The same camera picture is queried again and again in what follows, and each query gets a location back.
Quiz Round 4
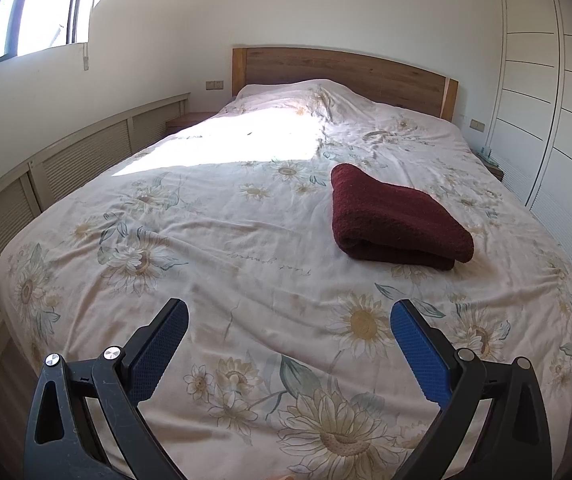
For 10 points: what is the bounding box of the wooden bed headboard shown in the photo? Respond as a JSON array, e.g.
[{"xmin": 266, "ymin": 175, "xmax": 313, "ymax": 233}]
[{"xmin": 231, "ymin": 47, "xmax": 458, "ymax": 122}]

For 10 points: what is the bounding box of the wooden right bedside table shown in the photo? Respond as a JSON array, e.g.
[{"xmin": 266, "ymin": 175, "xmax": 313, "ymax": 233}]
[{"xmin": 476, "ymin": 148, "xmax": 504, "ymax": 181}]

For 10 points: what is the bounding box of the beige louvered radiator cover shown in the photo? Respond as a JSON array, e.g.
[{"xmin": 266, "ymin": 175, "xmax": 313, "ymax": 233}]
[{"xmin": 0, "ymin": 93, "xmax": 189, "ymax": 356}]

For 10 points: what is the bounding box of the wooden left bedside table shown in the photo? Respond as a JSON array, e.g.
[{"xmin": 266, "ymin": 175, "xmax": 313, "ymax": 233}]
[{"xmin": 164, "ymin": 112, "xmax": 216, "ymax": 136}]

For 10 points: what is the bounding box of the right beige wall switch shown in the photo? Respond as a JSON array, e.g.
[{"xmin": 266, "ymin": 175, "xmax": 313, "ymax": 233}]
[{"xmin": 470, "ymin": 119, "xmax": 485, "ymax": 132}]

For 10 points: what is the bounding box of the dark red knitted sweater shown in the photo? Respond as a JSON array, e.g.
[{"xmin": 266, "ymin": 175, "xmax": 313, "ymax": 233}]
[{"xmin": 330, "ymin": 164, "xmax": 474, "ymax": 271}]

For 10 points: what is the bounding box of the white wardrobe with doors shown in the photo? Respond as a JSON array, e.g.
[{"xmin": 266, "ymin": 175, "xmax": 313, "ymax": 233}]
[{"xmin": 484, "ymin": 0, "xmax": 572, "ymax": 262}]

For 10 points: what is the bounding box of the floral white duvet cover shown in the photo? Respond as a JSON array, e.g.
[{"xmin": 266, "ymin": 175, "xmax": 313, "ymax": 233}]
[{"xmin": 0, "ymin": 80, "xmax": 572, "ymax": 479}]

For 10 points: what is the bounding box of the beige wall switch plate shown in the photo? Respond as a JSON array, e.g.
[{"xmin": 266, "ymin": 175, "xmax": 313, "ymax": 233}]
[{"xmin": 205, "ymin": 80, "xmax": 224, "ymax": 91}]

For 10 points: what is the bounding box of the wooden bedside table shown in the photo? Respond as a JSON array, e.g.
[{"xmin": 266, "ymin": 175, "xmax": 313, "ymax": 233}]
[
  {"xmin": 164, "ymin": 112, "xmax": 216, "ymax": 136},
  {"xmin": 476, "ymin": 148, "xmax": 504, "ymax": 181}
]

